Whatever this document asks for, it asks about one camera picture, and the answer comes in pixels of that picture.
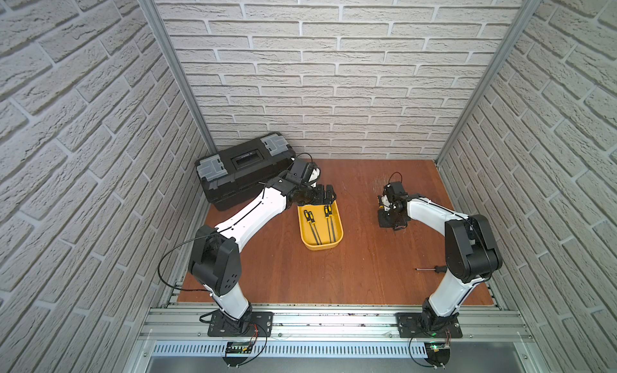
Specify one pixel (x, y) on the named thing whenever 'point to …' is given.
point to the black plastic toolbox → (233, 178)
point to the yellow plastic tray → (320, 225)
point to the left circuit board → (237, 347)
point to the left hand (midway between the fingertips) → (331, 194)
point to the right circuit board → (438, 353)
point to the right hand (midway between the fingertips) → (387, 221)
